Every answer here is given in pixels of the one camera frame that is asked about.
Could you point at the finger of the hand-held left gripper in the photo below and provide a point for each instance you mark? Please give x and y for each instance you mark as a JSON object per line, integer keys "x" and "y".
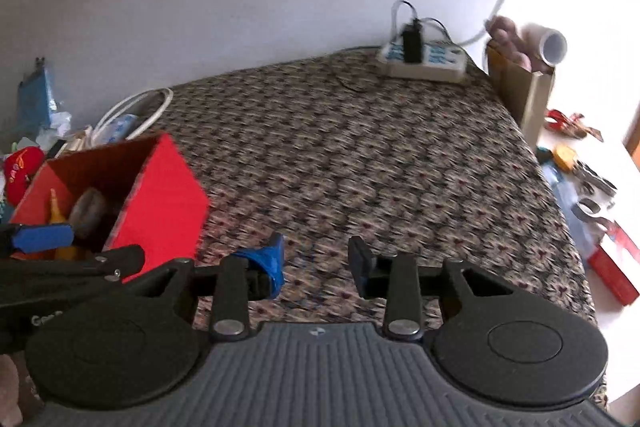
{"x": 42, "y": 237}
{"x": 100, "y": 264}

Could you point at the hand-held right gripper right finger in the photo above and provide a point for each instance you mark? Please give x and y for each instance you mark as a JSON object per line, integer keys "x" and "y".
{"x": 362, "y": 269}

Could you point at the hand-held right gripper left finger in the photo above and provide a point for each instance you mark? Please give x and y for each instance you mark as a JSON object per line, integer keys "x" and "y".
{"x": 267, "y": 264}

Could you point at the red cardboard box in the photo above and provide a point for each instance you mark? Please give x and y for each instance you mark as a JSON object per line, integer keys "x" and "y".
{"x": 165, "y": 207}

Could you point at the person's left forearm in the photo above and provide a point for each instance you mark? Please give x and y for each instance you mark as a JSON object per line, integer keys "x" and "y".
{"x": 7, "y": 382}

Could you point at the yellow pointed bottle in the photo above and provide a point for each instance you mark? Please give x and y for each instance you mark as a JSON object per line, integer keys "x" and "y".
{"x": 56, "y": 209}

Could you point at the red pouch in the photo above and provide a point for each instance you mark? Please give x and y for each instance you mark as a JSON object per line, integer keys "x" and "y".
{"x": 22, "y": 169}

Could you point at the crumpled white paper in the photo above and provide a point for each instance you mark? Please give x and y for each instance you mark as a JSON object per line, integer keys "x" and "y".
{"x": 55, "y": 124}

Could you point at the floral patterned cloth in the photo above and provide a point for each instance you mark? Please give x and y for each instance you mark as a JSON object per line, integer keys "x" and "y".
{"x": 350, "y": 157}

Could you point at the white power strip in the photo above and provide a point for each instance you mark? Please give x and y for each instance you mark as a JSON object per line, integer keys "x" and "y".
{"x": 425, "y": 67}

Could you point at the clear blue plastic bag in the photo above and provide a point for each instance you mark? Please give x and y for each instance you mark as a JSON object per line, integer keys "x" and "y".
{"x": 567, "y": 207}

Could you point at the yellow tape measure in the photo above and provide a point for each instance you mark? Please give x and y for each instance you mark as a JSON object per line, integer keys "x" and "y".
{"x": 566, "y": 157}

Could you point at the black charger adapter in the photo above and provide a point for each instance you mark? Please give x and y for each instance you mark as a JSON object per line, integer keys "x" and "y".
{"x": 412, "y": 42}

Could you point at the tan paper bag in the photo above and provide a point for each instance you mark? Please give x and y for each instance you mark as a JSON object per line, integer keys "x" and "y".
{"x": 520, "y": 92}

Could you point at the metal hand tool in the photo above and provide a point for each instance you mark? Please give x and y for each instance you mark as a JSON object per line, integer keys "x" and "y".
{"x": 592, "y": 207}

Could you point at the red patterned ribbon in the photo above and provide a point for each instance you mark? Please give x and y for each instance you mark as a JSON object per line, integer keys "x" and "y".
{"x": 562, "y": 122}

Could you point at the metal pliers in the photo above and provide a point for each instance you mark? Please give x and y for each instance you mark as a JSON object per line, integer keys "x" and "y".
{"x": 595, "y": 179}

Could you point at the red flat box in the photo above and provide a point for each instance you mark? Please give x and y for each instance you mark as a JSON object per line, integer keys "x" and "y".
{"x": 615, "y": 267}

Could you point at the pink plush toy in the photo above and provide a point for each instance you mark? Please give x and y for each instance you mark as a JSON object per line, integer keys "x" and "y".
{"x": 502, "y": 32}

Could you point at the white paper roll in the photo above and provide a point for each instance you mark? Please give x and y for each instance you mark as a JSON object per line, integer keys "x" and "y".
{"x": 552, "y": 47}

